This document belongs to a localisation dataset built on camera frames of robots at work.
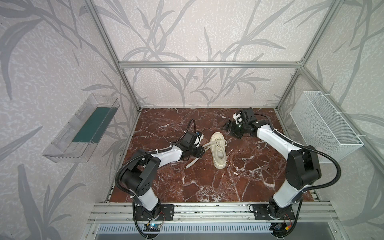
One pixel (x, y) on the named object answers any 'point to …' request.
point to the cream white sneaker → (218, 144)
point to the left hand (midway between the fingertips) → (204, 146)
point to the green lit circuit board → (152, 227)
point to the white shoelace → (209, 144)
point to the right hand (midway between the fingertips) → (224, 126)
